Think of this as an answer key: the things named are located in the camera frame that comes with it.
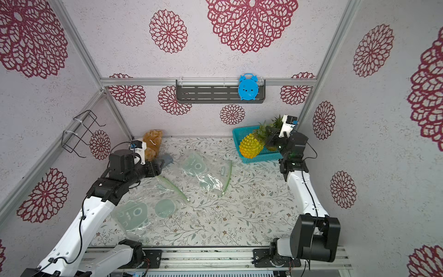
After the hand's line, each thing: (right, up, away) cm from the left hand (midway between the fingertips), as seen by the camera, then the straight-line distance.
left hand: (157, 163), depth 75 cm
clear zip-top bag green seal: (-6, -20, +16) cm, 26 cm away
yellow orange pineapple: (+42, +8, +8) cm, 44 cm away
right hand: (+48, +17, +1) cm, 51 cm away
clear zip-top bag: (+22, -8, +27) cm, 36 cm away
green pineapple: (+62, +23, +32) cm, 74 cm away
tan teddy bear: (-15, +13, +32) cm, 37 cm away
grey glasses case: (-7, +1, +35) cm, 35 cm away
